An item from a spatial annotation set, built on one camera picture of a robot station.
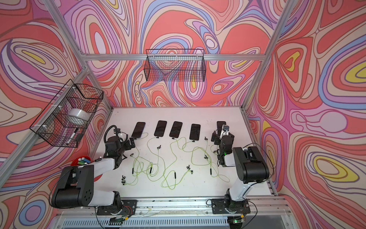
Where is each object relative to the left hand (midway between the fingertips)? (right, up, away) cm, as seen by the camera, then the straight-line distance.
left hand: (127, 138), depth 93 cm
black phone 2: (+19, +5, +18) cm, 26 cm away
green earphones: (+9, -18, -5) cm, 20 cm away
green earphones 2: (+18, -16, -4) cm, 24 cm away
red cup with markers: (-19, -10, -15) cm, 26 cm away
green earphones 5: (+58, -9, +1) cm, 59 cm away
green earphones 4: (+54, -18, -6) cm, 57 cm away
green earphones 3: (+40, -18, -6) cm, 44 cm away
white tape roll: (-17, +15, -20) cm, 30 cm away
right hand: (+63, +2, +3) cm, 64 cm away
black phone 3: (+31, +5, +12) cm, 34 cm away
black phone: (+4, +5, +12) cm, 13 cm away
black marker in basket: (-20, +4, -21) cm, 29 cm away
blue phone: (+65, +9, +15) cm, 67 cm away
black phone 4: (+46, +4, +10) cm, 47 cm away
